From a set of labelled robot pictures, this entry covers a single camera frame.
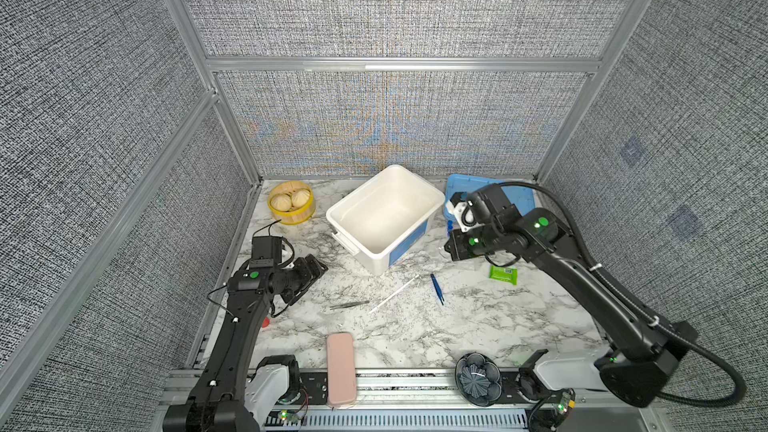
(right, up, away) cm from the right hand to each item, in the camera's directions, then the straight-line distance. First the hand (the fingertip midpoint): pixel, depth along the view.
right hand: (445, 243), depth 72 cm
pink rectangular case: (-25, -32, +3) cm, 41 cm away
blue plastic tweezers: (+1, -16, +18) cm, 24 cm away
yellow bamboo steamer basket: (-46, +6, +31) cm, 56 cm away
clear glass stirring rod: (-5, -13, +21) cm, 25 cm away
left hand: (-32, -9, +8) cm, 34 cm away
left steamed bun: (-51, +10, +33) cm, 61 cm away
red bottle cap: (-48, -23, +12) cm, 54 cm away
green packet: (+22, -12, +20) cm, 32 cm away
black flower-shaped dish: (+9, -34, +3) cm, 35 cm away
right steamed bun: (-44, +12, +34) cm, 57 cm away
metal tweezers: (-27, -20, +15) cm, 37 cm away
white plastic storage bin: (-14, +5, +35) cm, 38 cm away
